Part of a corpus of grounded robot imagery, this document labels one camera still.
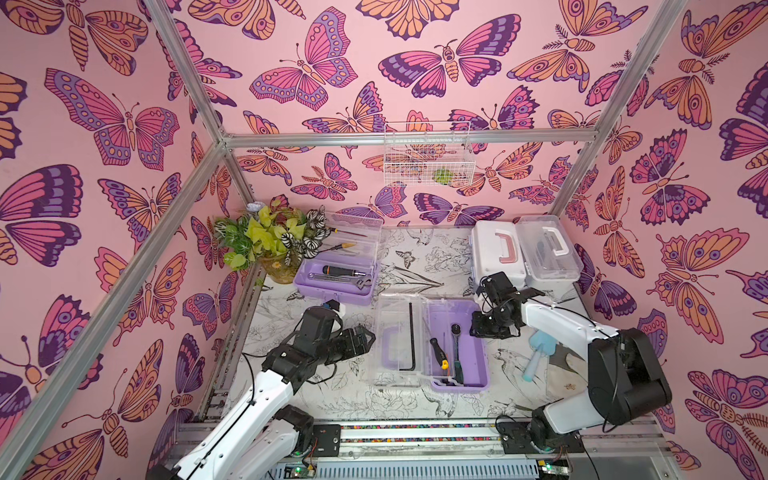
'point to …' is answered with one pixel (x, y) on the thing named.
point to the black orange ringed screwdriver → (337, 270)
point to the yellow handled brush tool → (340, 246)
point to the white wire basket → (428, 164)
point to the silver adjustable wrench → (363, 282)
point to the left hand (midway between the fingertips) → (367, 338)
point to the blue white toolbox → (496, 249)
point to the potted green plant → (273, 237)
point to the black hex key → (412, 342)
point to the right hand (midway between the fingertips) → (476, 329)
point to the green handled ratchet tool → (458, 368)
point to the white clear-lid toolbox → (550, 260)
